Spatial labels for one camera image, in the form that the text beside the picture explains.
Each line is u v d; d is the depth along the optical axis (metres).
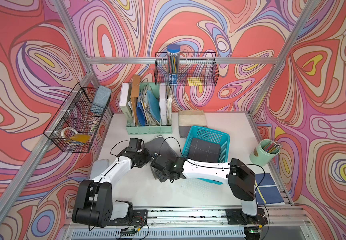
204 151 0.94
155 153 0.72
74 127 0.73
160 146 1.04
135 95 0.84
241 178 0.50
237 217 0.72
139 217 0.72
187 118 1.16
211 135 0.99
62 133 0.66
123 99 0.88
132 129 1.02
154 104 0.96
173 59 0.74
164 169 0.62
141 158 0.80
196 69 0.96
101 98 0.81
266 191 0.82
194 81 0.82
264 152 0.81
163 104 0.95
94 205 0.41
